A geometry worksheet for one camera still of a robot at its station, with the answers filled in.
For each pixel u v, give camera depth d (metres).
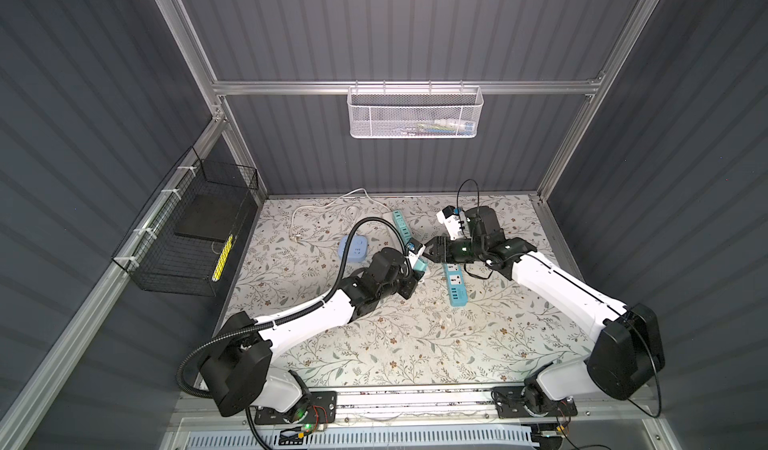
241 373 0.42
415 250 0.69
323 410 0.72
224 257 0.70
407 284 0.71
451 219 0.74
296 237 1.06
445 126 0.91
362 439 0.77
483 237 0.62
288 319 0.47
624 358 0.41
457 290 0.91
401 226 1.02
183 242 0.72
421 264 0.78
